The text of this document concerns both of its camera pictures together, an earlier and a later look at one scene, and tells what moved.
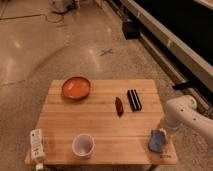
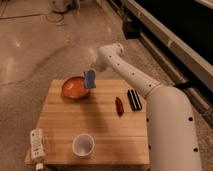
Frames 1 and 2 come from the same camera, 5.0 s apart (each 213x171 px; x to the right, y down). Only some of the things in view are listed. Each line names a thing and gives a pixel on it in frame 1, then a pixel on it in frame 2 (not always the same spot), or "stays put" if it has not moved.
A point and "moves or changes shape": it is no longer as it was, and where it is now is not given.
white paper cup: [83, 145] stays put
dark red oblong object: [119, 107] stays put
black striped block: [134, 100] stays put
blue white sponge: [156, 141] moves or changes shape
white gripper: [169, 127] → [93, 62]
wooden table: [120, 122] stays put
